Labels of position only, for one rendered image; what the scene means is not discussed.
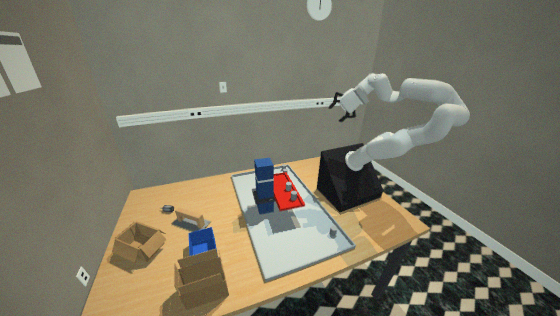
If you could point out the blue open bin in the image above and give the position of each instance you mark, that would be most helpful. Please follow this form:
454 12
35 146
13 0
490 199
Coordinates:
202 240

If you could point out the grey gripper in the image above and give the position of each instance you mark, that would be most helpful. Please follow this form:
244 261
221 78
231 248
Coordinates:
348 101

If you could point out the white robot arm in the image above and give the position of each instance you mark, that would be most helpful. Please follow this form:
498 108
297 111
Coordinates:
389 145

